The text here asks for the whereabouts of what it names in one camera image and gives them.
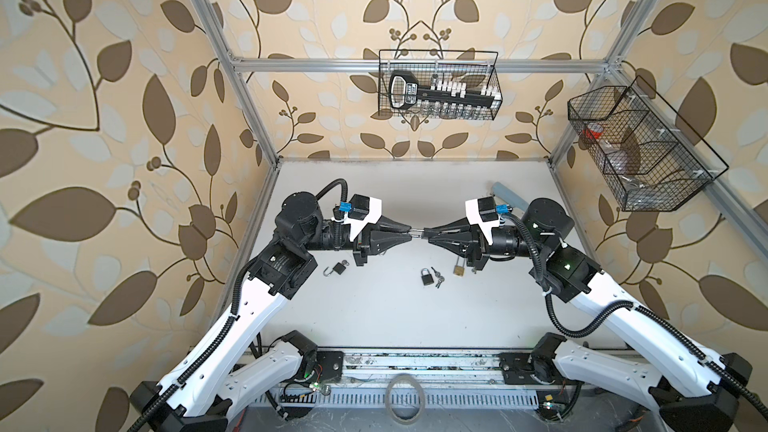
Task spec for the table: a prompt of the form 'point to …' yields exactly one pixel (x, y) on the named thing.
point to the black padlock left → (338, 268)
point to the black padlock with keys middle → (427, 279)
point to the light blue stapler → (509, 197)
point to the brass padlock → (459, 270)
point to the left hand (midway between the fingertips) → (411, 234)
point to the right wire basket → (652, 159)
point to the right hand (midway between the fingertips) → (432, 236)
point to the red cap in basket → (594, 130)
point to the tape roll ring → (393, 383)
